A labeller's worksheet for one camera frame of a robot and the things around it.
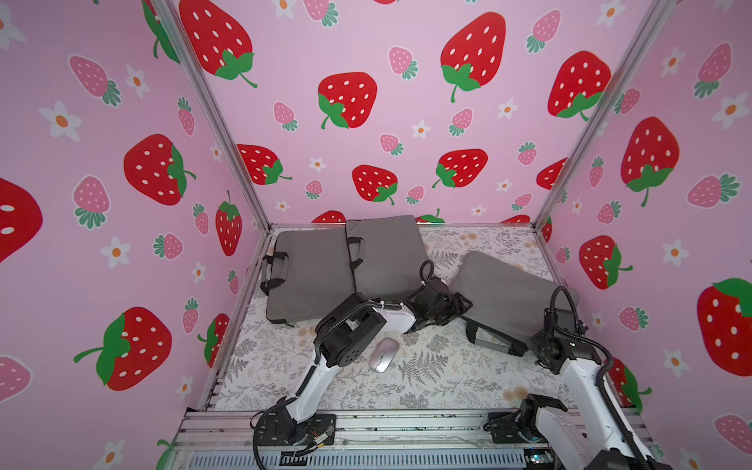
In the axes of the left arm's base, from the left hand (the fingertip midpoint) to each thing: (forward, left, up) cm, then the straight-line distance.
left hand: (473, 310), depth 90 cm
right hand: (-11, -17, 0) cm, 20 cm away
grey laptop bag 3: (+15, +56, -1) cm, 58 cm away
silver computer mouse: (-13, +28, -4) cm, 31 cm away
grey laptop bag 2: (+5, -14, -3) cm, 15 cm away
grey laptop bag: (+24, +28, -2) cm, 37 cm away
